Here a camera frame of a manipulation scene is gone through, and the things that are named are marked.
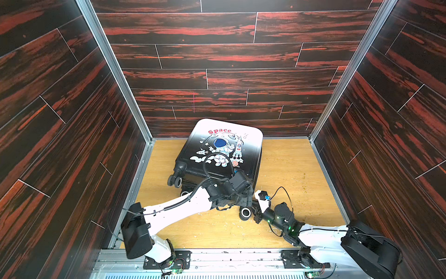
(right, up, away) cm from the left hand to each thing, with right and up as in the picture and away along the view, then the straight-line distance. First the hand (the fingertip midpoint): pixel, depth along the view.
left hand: (247, 199), depth 74 cm
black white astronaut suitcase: (-13, +22, +11) cm, 28 cm away
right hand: (+2, -2, +8) cm, 9 cm away
